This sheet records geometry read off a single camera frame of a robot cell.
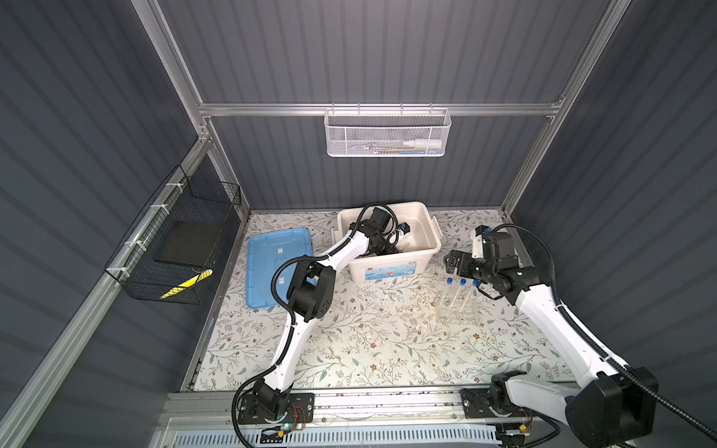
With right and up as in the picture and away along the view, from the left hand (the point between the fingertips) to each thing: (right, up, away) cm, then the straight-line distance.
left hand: (393, 251), depth 101 cm
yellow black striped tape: (-53, -6, -36) cm, 64 cm away
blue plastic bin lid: (-50, 0, +9) cm, 51 cm away
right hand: (+18, -2, -19) cm, 27 cm away
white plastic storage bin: (+10, +5, +4) cm, 12 cm away
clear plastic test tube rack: (+17, -20, -10) cm, 28 cm away
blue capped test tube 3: (+15, -15, -12) cm, 24 cm away
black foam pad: (-56, +4, -30) cm, 64 cm away
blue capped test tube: (+18, -7, -31) cm, 37 cm away
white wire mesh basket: (-1, +52, +22) cm, 57 cm away
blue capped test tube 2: (+18, -8, -20) cm, 28 cm away
